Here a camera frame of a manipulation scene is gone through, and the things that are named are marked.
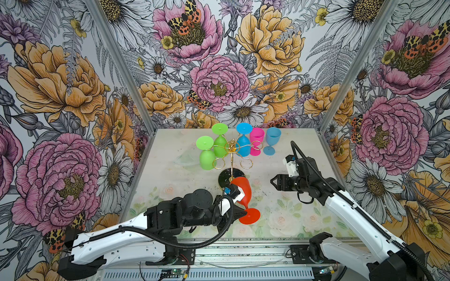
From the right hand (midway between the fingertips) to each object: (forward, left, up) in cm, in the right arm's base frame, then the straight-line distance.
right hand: (277, 187), depth 79 cm
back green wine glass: (+19, +25, +8) cm, 32 cm away
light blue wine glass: (+34, -4, -2) cm, 34 cm away
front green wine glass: (+10, +31, +8) cm, 33 cm away
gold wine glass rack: (+11, +20, +15) cm, 27 cm away
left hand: (-16, +18, +11) cm, 27 cm away
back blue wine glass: (+15, +15, +12) cm, 24 cm away
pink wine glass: (+32, +5, -1) cm, 32 cm away
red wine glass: (-16, +14, +12) cm, 25 cm away
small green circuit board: (-28, +44, -14) cm, 54 cm away
